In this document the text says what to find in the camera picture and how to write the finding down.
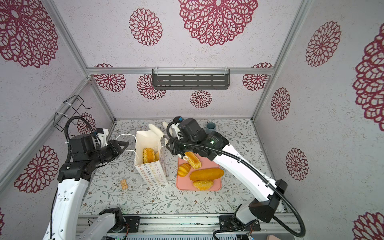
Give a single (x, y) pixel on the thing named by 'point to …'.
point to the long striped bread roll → (148, 155)
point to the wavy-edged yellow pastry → (193, 160)
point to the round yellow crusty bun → (203, 185)
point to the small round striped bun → (183, 169)
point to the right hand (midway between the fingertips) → (172, 139)
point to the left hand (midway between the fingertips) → (128, 146)
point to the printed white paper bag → (154, 173)
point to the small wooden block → (124, 184)
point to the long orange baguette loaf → (206, 174)
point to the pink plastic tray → (216, 185)
